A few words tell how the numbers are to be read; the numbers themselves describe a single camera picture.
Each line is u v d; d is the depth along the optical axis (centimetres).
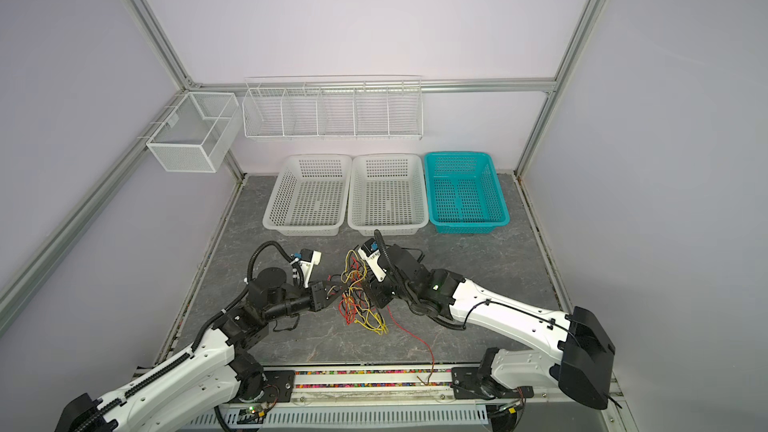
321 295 68
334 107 99
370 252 65
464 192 116
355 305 74
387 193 115
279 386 73
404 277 55
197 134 99
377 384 75
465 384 74
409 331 81
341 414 71
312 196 113
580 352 39
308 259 71
